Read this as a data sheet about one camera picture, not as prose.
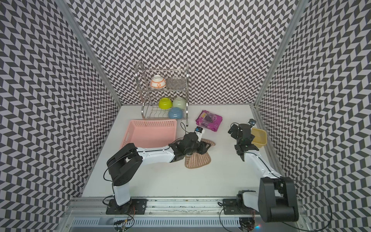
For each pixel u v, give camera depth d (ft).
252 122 2.42
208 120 3.40
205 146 2.56
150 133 3.42
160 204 2.43
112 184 1.58
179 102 3.67
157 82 2.93
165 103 3.64
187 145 2.15
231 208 2.38
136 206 2.38
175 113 3.40
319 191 2.19
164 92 2.65
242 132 2.12
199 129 2.53
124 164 1.66
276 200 1.32
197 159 2.83
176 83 3.51
